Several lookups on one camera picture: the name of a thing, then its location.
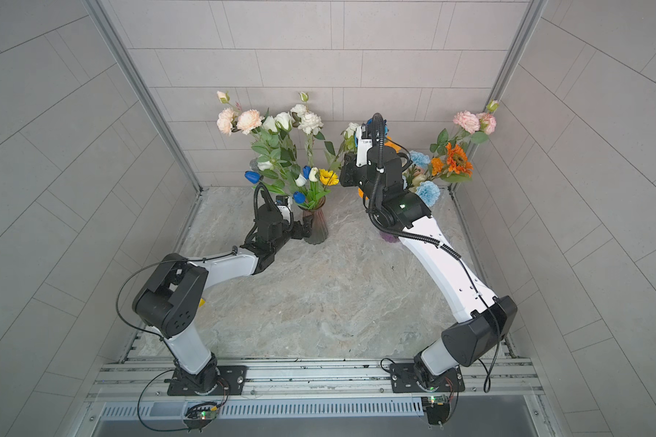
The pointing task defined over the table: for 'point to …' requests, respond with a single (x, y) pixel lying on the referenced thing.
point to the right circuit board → (438, 410)
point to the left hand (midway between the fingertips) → (308, 213)
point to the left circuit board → (199, 417)
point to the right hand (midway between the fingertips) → (343, 153)
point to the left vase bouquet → (292, 154)
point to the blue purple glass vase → (389, 238)
